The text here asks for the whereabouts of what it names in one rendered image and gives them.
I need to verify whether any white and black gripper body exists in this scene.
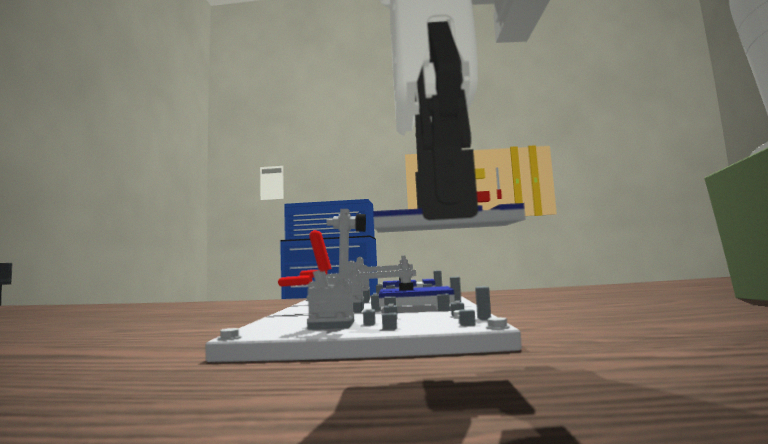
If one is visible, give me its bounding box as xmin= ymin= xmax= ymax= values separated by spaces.
xmin=379 ymin=0 xmax=478 ymax=135

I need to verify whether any blue metal plate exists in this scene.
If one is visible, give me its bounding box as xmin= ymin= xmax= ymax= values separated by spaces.
xmin=379 ymin=286 xmax=455 ymax=307

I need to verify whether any blue rectangular block with white slot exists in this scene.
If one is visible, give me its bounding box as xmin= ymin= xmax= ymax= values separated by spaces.
xmin=383 ymin=279 xmax=435 ymax=289

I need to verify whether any blue rectangular block with white band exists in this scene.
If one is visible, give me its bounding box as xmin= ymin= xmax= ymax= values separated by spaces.
xmin=373 ymin=203 xmax=526 ymax=233

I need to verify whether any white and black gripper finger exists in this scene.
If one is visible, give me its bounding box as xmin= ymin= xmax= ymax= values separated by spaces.
xmin=417 ymin=21 xmax=478 ymax=220
xmin=415 ymin=114 xmax=424 ymax=209

